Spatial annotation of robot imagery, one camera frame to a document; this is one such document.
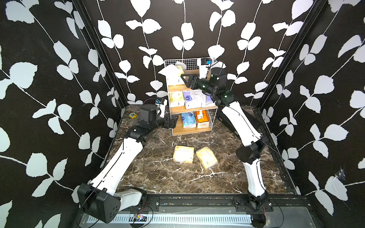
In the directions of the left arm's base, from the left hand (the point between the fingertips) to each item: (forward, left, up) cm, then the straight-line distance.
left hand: (171, 112), depth 75 cm
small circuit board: (-43, +18, -31) cm, 56 cm away
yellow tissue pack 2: (-14, -21, -28) cm, 37 cm away
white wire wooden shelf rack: (+6, -12, -6) cm, 15 cm away
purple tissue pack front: (+9, -13, +1) cm, 16 cm away
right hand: (+12, -7, +16) cm, 21 cm away
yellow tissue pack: (-11, -6, -27) cm, 30 cm away
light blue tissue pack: (+15, -11, -25) cm, 31 cm away
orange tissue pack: (+14, -23, -22) cm, 35 cm away
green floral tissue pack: (+12, -3, -2) cm, 13 cm away
